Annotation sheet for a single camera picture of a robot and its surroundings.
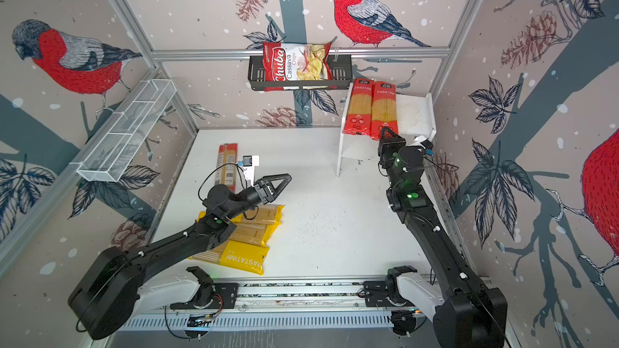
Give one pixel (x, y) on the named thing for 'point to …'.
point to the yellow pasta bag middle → (255, 233)
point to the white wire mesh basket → (110, 155)
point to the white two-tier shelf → (416, 119)
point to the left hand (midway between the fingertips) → (287, 181)
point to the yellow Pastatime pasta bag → (244, 257)
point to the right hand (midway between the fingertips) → (374, 129)
